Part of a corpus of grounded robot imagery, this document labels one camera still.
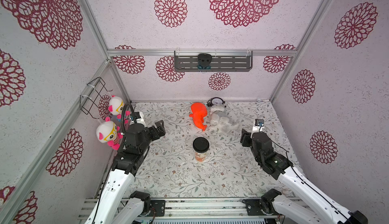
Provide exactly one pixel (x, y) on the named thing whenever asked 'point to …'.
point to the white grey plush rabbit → (219, 122)
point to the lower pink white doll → (107, 132)
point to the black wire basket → (90, 103)
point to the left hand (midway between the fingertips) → (156, 125)
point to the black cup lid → (200, 144)
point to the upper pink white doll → (115, 106)
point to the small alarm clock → (215, 100)
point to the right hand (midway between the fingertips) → (248, 129)
